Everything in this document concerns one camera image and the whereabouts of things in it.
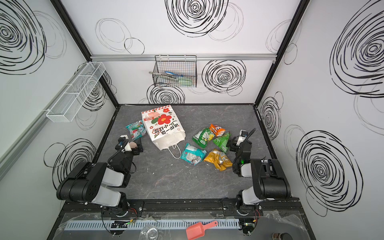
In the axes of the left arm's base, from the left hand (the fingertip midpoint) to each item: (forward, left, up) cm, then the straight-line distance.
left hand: (131, 138), depth 87 cm
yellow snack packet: (-10, -52, -5) cm, 54 cm away
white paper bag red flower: (+5, -18, +3) cm, 19 cm away
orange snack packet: (+9, -52, -2) cm, 52 cm away
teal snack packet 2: (-5, -36, -7) cm, 37 cm away
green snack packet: (+6, -42, -4) cm, 43 cm away
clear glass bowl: (-43, -17, -12) cm, 48 cm away
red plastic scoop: (-41, -39, -10) cm, 58 cm away
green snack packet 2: (+4, -54, -6) cm, 55 cm away
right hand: (+4, -64, -2) cm, 64 cm away
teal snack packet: (+11, +2, -7) cm, 13 cm away
